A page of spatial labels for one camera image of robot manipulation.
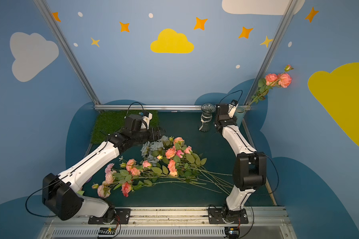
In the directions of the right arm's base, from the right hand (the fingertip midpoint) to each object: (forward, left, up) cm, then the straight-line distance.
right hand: (232, 115), depth 89 cm
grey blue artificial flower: (-20, +48, -14) cm, 54 cm away
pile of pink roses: (-26, +31, -16) cm, 43 cm away
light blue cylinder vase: (+4, -6, -3) cm, 8 cm away
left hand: (-16, +41, +3) cm, 44 cm away
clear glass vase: (+11, +14, -7) cm, 19 cm away
